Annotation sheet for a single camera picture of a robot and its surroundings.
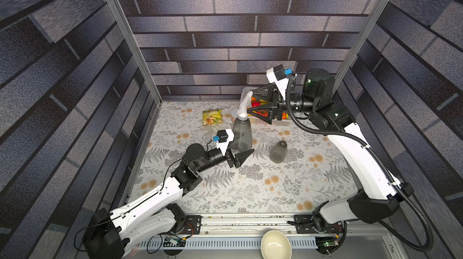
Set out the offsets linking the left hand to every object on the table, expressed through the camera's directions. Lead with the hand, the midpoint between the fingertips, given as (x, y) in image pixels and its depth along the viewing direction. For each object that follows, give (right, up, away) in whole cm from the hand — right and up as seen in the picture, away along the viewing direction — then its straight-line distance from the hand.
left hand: (247, 142), depth 62 cm
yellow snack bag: (-18, +9, +45) cm, 49 cm away
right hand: (-1, +14, -7) cm, 16 cm away
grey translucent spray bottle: (+18, -9, +28) cm, 34 cm away
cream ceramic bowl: (+12, -42, +8) cm, 44 cm away
